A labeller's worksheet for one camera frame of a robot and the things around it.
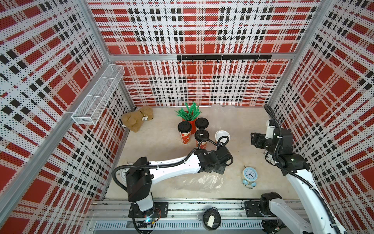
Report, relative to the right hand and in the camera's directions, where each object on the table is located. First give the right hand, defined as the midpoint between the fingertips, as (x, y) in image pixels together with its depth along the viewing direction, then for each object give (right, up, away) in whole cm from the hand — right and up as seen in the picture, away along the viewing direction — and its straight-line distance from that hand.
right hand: (259, 135), depth 76 cm
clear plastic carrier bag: (-28, -23, -3) cm, 36 cm away
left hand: (-20, -16, +1) cm, 26 cm away
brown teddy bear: (-76, +8, +24) cm, 80 cm away
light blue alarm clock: (-3, -24, +6) cm, 25 cm away
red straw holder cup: (-35, +4, +16) cm, 39 cm away
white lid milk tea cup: (-19, 0, +9) cm, 21 cm away
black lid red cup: (-30, 0, +7) cm, 31 cm away
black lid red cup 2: (-40, +3, +11) cm, 42 cm away
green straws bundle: (-37, +12, +23) cm, 45 cm away
